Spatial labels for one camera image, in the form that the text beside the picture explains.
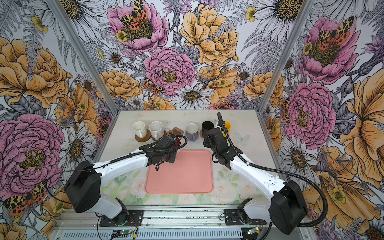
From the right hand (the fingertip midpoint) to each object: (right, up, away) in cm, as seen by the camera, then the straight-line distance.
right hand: (210, 140), depth 83 cm
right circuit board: (+19, -41, -12) cm, 47 cm away
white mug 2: (-35, +5, +21) cm, 41 cm away
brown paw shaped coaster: (-22, +4, +25) cm, 34 cm away
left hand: (-23, -10, +4) cm, 25 cm away
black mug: (-1, +8, +19) cm, 20 cm away
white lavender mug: (-10, +3, +18) cm, 21 cm away
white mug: (-44, +6, +14) cm, 46 cm away
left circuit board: (-42, -42, -12) cm, 61 cm away
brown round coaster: (-44, -2, +22) cm, 49 cm away
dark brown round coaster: (-32, -2, +19) cm, 38 cm away
